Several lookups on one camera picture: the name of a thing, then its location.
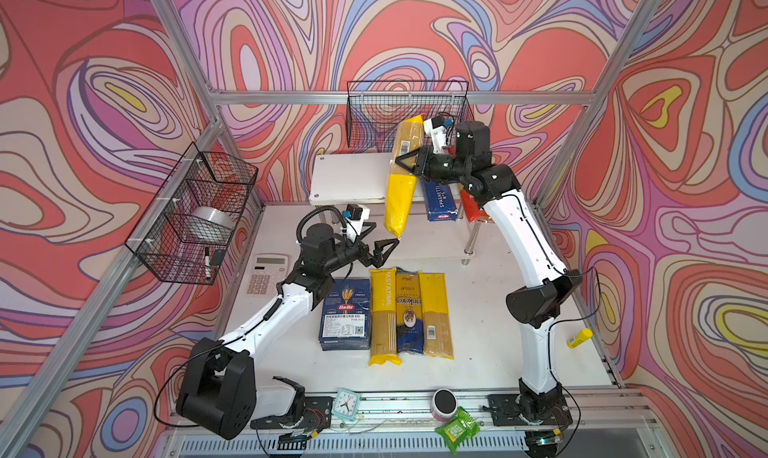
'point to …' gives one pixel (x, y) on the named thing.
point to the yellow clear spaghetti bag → (435, 320)
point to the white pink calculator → (268, 269)
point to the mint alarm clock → (346, 404)
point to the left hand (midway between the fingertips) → (388, 233)
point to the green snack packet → (462, 427)
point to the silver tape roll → (210, 225)
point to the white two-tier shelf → (363, 177)
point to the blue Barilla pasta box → (345, 322)
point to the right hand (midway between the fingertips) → (400, 167)
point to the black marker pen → (207, 264)
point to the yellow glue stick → (584, 336)
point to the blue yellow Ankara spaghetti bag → (409, 312)
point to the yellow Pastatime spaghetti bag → (384, 317)
